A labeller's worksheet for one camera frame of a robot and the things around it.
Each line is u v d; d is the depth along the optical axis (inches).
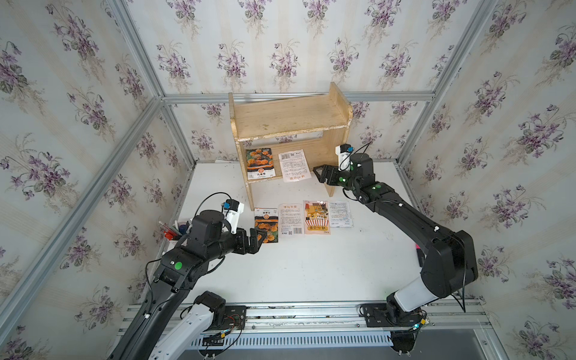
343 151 28.8
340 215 38.7
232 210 23.2
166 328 17.0
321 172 29.4
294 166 35.5
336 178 28.7
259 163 35.6
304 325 28.8
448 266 16.9
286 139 45.2
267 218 38.6
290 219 38.4
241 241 22.6
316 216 38.7
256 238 23.0
